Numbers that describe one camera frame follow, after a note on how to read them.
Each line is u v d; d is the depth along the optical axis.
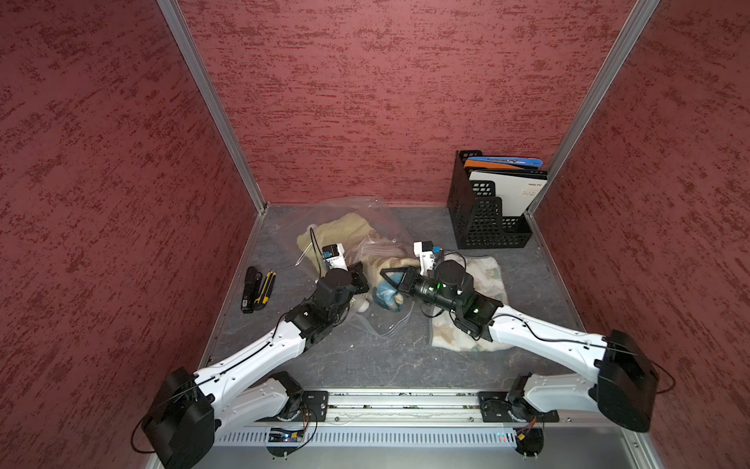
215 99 0.88
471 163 0.97
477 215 0.92
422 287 0.64
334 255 0.67
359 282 0.69
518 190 0.92
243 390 0.46
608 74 0.82
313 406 0.75
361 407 0.76
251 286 0.95
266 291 0.95
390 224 1.07
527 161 0.95
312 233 1.05
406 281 0.65
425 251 0.69
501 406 0.73
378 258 0.74
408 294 0.65
